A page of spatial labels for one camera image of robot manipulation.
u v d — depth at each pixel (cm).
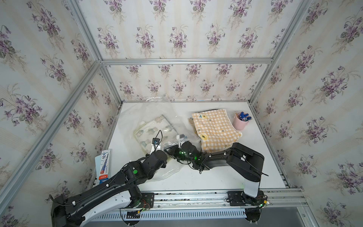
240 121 94
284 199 75
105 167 80
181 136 82
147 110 108
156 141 65
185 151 66
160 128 99
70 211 40
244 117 98
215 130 90
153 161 54
